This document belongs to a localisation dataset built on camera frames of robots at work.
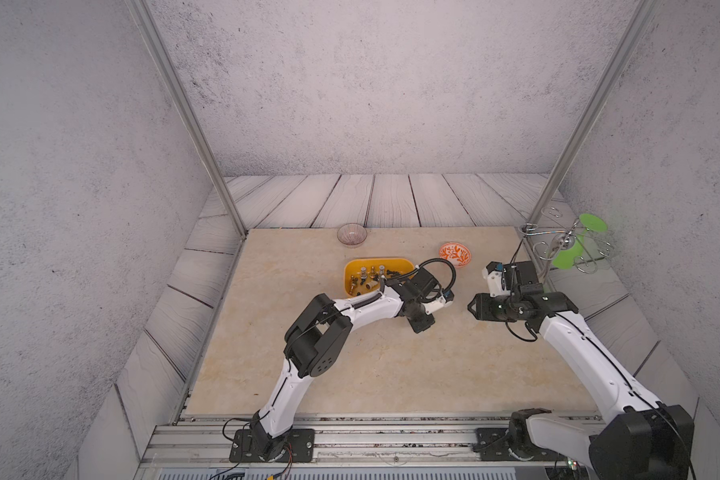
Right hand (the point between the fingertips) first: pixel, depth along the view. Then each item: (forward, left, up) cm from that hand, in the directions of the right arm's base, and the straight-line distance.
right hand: (478, 305), depth 81 cm
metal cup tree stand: (+11, -26, +11) cm, 30 cm away
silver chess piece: (+20, +32, -12) cm, 39 cm away
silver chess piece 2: (+20, +26, -9) cm, 34 cm away
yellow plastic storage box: (+21, +36, -10) cm, 43 cm away
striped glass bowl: (+39, +37, -12) cm, 55 cm away
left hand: (+1, +11, -11) cm, 16 cm away
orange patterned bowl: (+30, -2, -13) cm, 33 cm away
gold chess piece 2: (+17, +36, -14) cm, 42 cm away
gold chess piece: (+20, +29, -12) cm, 37 cm away
